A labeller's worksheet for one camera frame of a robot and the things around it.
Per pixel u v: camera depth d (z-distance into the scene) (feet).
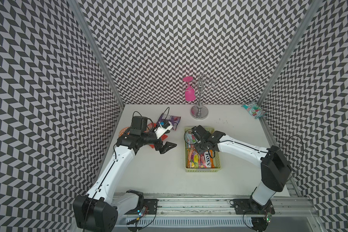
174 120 3.52
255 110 3.67
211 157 2.59
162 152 2.12
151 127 1.99
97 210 1.20
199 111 3.71
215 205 2.47
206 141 2.06
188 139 2.99
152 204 2.46
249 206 2.13
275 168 1.45
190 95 3.47
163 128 2.04
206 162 2.71
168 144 2.21
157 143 2.11
